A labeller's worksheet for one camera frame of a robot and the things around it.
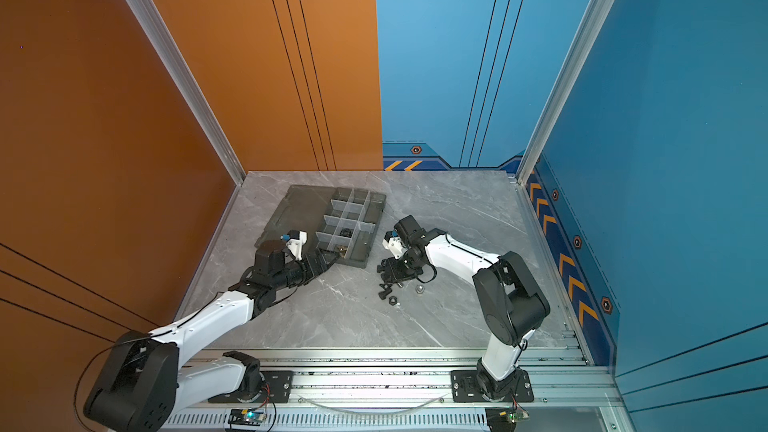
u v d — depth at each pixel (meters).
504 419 0.70
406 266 0.77
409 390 0.75
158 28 0.79
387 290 0.89
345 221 1.03
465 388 0.72
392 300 0.87
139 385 0.41
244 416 0.71
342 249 0.97
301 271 0.75
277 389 0.73
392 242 0.84
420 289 0.89
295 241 0.79
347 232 1.02
